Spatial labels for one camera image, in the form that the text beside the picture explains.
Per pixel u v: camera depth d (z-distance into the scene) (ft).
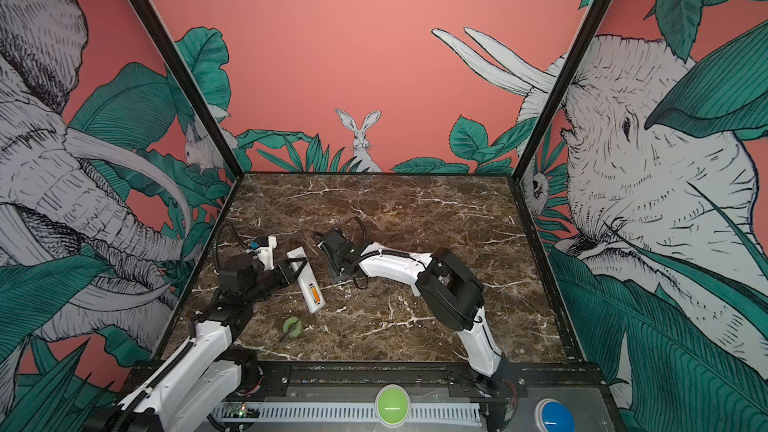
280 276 2.36
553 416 2.26
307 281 2.64
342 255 2.25
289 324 2.70
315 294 2.68
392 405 2.30
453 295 1.65
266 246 2.46
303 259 2.67
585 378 2.52
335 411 2.31
